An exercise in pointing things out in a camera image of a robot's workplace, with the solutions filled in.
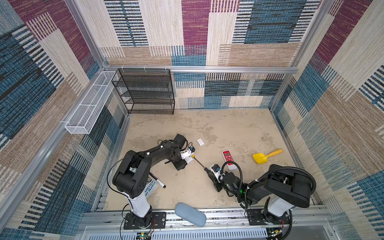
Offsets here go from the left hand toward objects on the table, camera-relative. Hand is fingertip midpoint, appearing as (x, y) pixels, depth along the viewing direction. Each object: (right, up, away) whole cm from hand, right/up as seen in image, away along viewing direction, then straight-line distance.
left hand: (180, 163), depth 93 cm
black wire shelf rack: (-27, +48, +18) cm, 58 cm away
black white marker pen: (-10, -9, -9) cm, 16 cm away
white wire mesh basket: (-44, +26, -21) cm, 55 cm away
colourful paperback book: (-14, -9, -11) cm, 21 cm away
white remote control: (+4, +6, -8) cm, 11 cm away
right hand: (+19, -6, -4) cm, 20 cm away
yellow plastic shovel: (+50, +2, +1) cm, 50 cm away
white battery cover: (+13, +12, +9) cm, 20 cm away
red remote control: (+30, +3, +1) cm, 30 cm away
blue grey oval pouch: (+9, -21, -20) cm, 30 cm away
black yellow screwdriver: (+18, -3, -16) cm, 24 cm away
